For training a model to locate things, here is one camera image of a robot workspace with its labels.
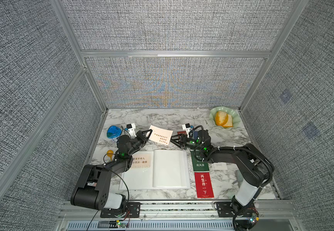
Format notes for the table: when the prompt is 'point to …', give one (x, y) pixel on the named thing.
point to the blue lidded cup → (113, 132)
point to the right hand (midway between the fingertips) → (169, 137)
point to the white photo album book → (169, 170)
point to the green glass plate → (233, 112)
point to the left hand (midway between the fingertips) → (155, 129)
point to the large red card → (203, 185)
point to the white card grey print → (220, 166)
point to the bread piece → (223, 119)
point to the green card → (198, 164)
